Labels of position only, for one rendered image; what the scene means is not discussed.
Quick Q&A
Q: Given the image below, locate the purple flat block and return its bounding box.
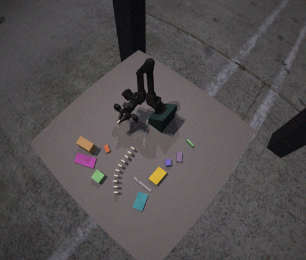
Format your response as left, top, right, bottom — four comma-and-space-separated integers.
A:
176, 152, 182, 162
74, 153, 97, 168

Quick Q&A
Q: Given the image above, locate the orange rectangular block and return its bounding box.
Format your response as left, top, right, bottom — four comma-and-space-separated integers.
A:
104, 144, 111, 153

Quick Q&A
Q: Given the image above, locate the teal flat block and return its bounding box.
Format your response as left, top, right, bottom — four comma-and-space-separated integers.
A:
133, 191, 148, 211

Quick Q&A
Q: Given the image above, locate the small blue cube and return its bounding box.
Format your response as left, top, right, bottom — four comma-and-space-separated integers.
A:
165, 159, 171, 166

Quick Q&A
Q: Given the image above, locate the yellow rectangular block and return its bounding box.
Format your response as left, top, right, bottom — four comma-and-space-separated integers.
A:
149, 167, 166, 185

